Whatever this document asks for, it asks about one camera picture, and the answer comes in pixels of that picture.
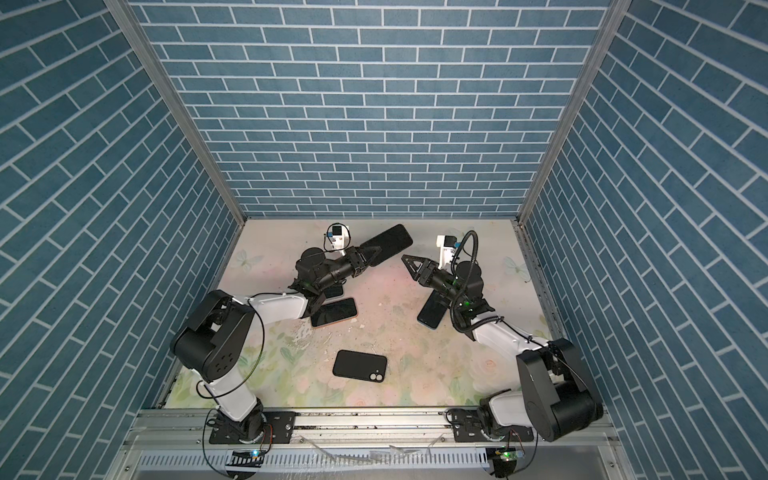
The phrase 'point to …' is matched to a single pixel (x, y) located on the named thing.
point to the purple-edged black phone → (334, 312)
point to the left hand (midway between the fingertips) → (381, 252)
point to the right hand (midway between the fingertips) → (403, 257)
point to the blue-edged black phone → (433, 310)
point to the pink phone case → (334, 312)
